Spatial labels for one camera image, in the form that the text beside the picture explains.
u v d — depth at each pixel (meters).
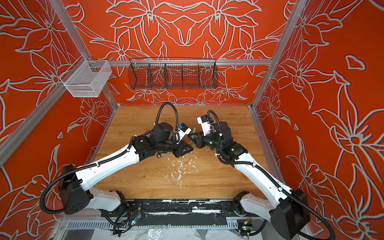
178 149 0.62
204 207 0.74
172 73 0.99
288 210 0.38
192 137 0.70
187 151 0.69
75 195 0.44
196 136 0.69
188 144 0.71
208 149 0.66
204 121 0.64
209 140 0.65
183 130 0.63
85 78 0.91
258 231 0.67
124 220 0.71
